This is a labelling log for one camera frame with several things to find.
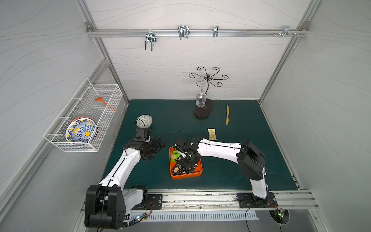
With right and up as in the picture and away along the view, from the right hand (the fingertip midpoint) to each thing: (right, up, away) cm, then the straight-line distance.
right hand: (186, 165), depth 83 cm
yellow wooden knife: (+32, +29, +28) cm, 51 cm away
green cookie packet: (-7, +4, +4) cm, 9 cm away
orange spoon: (-47, +38, -5) cm, 61 cm away
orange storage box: (-4, -1, -3) cm, 6 cm away
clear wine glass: (+10, +40, +10) cm, 42 cm away
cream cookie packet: (+18, +16, +15) cm, 28 cm away
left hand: (-15, +10, +1) cm, 18 cm away
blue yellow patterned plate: (-45, +23, -21) cm, 55 cm away
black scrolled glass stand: (+13, +32, +30) cm, 46 cm away
